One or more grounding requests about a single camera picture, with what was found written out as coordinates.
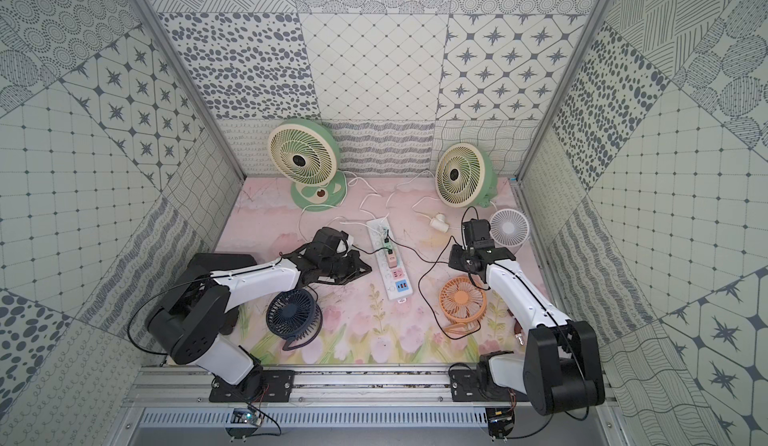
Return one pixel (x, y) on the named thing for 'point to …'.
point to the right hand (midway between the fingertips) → (458, 261)
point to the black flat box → (202, 264)
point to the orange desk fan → (463, 304)
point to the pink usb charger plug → (392, 260)
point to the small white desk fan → (509, 227)
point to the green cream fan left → (307, 154)
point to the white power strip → (395, 281)
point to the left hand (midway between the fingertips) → (374, 262)
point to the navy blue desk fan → (295, 315)
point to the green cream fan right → (466, 176)
